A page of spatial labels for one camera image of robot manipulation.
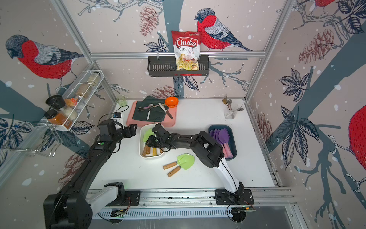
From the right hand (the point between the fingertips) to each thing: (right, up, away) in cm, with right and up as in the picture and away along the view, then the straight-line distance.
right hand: (146, 144), depth 90 cm
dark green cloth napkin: (+2, +19, +21) cm, 28 cm away
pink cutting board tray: (+11, +14, +15) cm, 23 cm away
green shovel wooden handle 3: (+25, -12, -4) cm, 28 cm away
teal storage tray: (+56, +1, +2) cm, 56 cm away
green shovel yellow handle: (+6, -4, -2) cm, 7 cm away
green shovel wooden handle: (+1, -3, -2) cm, 4 cm away
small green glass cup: (-29, +30, +27) cm, 49 cm away
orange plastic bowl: (+14, +29, +24) cm, 40 cm away
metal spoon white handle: (-4, +26, +26) cm, 37 cm away
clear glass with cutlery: (+59, +19, +14) cm, 63 cm away
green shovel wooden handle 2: (+25, -9, -4) cm, 27 cm away
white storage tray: (-4, +8, +6) cm, 11 cm away
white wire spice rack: (-33, +30, -15) cm, 47 cm away
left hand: (-6, +15, -7) cm, 17 cm away
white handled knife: (+9, +22, +21) cm, 32 cm away
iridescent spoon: (-11, +23, +24) cm, 35 cm away
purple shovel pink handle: (+51, +4, +3) cm, 52 cm away
